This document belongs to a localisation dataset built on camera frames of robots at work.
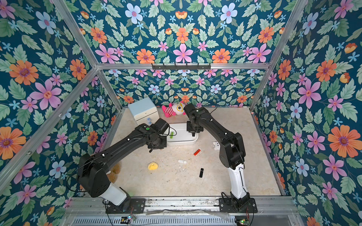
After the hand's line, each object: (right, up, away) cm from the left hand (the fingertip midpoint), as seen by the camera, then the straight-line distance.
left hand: (165, 144), depth 83 cm
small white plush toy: (+32, -3, +11) cm, 34 cm away
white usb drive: (+10, -12, +6) cm, 17 cm away
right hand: (+16, +9, +8) cm, 20 cm away
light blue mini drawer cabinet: (-18, +21, +15) cm, 31 cm away
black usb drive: (+22, -18, +2) cm, 28 cm away
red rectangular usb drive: (+20, -7, +12) cm, 24 cm away
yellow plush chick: (-9, -14, +3) cm, 17 cm away
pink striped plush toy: (+4, +24, +28) cm, 37 cm away
